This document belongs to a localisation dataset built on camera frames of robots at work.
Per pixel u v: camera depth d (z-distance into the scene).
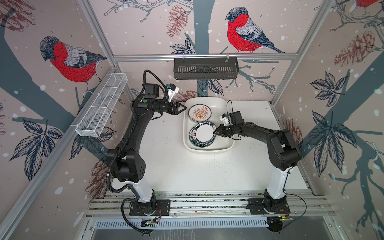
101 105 0.79
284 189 0.60
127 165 0.45
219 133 0.89
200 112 1.12
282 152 0.52
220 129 0.86
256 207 0.73
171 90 0.71
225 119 0.92
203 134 1.00
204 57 0.91
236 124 0.80
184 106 0.76
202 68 1.07
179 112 0.74
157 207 0.73
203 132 1.00
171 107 0.70
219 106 1.17
